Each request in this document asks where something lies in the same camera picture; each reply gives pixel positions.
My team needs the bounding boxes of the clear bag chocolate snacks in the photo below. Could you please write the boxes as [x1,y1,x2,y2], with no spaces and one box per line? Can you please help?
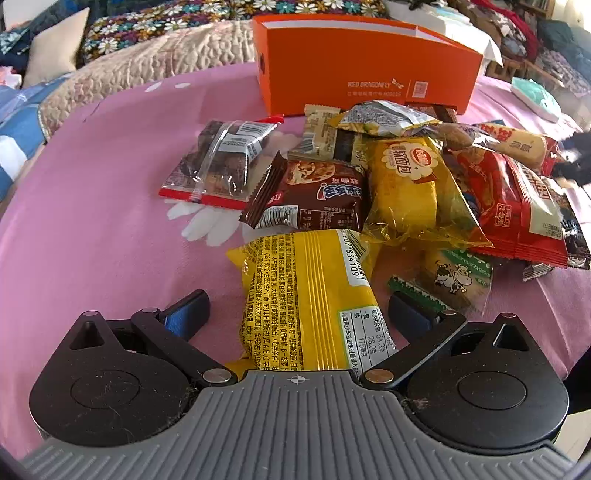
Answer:
[158,116,283,210]

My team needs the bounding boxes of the green cow milk candy packet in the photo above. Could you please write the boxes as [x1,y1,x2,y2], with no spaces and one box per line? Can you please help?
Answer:
[387,247,493,315]

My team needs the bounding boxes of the pink bed sheet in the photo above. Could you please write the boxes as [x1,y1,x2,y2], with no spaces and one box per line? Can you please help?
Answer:
[0,62,591,460]

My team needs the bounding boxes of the yellow soft bread packet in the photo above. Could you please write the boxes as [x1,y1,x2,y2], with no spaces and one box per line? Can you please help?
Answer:
[363,137,493,249]

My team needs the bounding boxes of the red peanut snack packet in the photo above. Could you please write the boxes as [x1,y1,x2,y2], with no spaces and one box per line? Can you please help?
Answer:
[454,147,568,268]

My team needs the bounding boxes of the brown chocolate cookie packet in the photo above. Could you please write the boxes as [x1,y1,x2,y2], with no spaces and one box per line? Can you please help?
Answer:
[240,154,369,232]

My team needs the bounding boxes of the red biscuit packet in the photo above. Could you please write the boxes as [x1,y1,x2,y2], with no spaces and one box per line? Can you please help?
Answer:
[435,120,562,176]

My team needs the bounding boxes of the silver yellow snack packet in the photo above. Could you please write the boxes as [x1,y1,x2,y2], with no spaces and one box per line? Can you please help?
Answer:
[328,100,441,138]

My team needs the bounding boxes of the beige striped snack packet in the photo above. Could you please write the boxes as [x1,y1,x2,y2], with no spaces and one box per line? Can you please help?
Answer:
[287,104,367,168]

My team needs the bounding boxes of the blue white blanket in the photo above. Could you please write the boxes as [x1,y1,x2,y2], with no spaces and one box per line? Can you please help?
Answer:
[1,74,69,200]

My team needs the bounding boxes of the teal white tissue pack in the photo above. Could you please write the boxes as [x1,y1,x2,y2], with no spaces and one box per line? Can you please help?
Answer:
[511,77,562,123]

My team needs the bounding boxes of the orange cardboard box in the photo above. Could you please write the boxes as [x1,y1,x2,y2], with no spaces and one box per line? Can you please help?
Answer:
[252,14,483,116]

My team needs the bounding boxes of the beige quilted blanket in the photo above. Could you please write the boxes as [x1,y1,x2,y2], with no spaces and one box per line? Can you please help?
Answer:
[38,20,256,139]

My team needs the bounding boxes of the beige pillow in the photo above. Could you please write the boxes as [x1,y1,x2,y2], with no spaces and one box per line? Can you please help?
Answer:
[23,8,90,88]

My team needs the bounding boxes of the floral crochet cushion cover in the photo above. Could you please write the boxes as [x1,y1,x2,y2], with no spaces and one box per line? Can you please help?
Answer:
[81,0,387,63]

